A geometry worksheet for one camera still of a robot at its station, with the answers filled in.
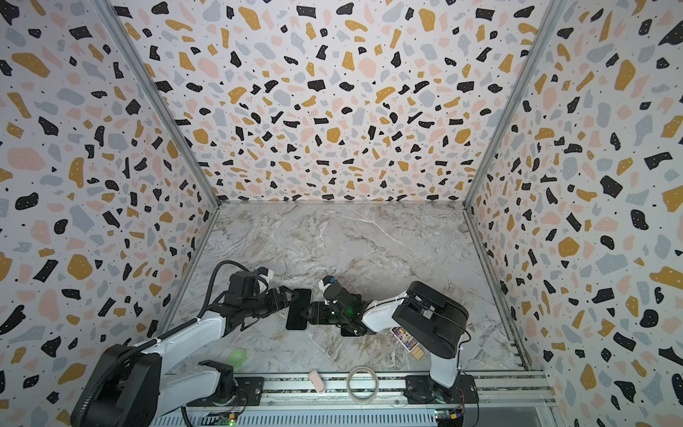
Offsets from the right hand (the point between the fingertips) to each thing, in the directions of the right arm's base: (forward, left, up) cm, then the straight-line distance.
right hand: (308, 315), depth 85 cm
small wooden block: (-10, -34, -2) cm, 36 cm away
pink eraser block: (-18, -5, -2) cm, 19 cm away
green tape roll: (-13, +20, -2) cm, 23 cm away
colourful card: (-7, -32, -2) cm, 33 cm away
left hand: (+5, +5, +3) cm, 7 cm away
